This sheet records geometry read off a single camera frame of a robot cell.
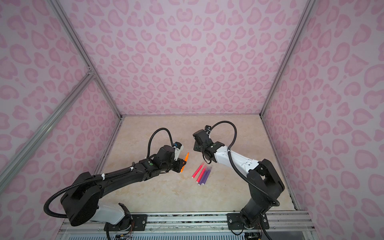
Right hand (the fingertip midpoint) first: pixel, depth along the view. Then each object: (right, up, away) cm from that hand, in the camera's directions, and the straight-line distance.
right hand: (199, 142), depth 88 cm
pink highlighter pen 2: (+1, -19, 0) cm, 19 cm away
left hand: (-7, -9, -4) cm, 13 cm away
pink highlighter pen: (-1, -18, +3) cm, 18 cm away
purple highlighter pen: (+2, -21, 0) cm, 21 cm away
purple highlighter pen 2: (+4, -20, 0) cm, 21 cm away
